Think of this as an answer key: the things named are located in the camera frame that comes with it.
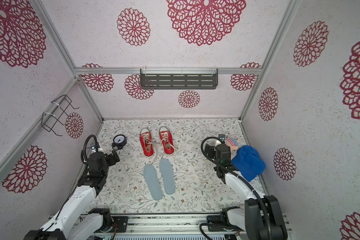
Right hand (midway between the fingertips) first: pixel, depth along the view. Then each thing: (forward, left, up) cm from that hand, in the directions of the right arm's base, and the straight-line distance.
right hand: (214, 143), depth 87 cm
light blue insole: (-15, +37, -14) cm, 43 cm away
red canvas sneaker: (+8, +43, -8) cm, 44 cm away
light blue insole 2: (-10, +28, -15) cm, 33 cm away
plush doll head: (+7, -15, -9) cm, 19 cm away
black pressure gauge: (+8, +63, -11) cm, 64 cm away
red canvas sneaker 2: (+8, +29, -9) cm, 31 cm away
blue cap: (-5, -22, -13) cm, 26 cm away
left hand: (-8, +60, +1) cm, 61 cm away
